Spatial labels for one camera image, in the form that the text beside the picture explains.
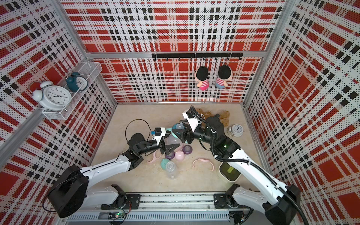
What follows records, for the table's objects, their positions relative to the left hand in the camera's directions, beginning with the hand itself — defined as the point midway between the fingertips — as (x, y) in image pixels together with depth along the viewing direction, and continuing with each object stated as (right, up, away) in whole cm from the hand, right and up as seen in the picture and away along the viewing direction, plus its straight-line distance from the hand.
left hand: (179, 137), depth 72 cm
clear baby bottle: (-4, -1, -1) cm, 4 cm away
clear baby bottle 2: (-4, -18, +1) cm, 18 cm away
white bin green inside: (+27, -21, +6) cm, 35 cm away
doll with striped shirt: (+29, +40, +20) cm, 53 cm away
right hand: (0, +6, -7) cm, 10 cm away
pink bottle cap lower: (-1, -14, +16) cm, 21 cm away
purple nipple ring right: (+4, -11, +21) cm, 24 cm away
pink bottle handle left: (-16, -15, +14) cm, 27 cm away
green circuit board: (-32, -39, -3) cm, 51 cm away
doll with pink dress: (+14, +40, +22) cm, 48 cm away
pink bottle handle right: (+14, -16, +12) cm, 24 cm away
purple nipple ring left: (-7, -15, +18) cm, 24 cm away
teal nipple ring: (-2, +7, -8) cm, 11 cm away
